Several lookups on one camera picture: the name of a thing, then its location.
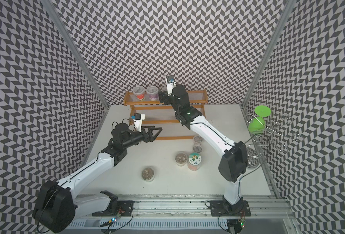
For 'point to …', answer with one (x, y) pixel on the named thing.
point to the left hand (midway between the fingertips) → (158, 129)
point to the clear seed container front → (148, 174)
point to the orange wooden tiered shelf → (157, 113)
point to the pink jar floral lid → (194, 161)
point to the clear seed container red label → (139, 92)
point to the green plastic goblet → (258, 125)
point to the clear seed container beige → (181, 159)
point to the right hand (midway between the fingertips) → (168, 88)
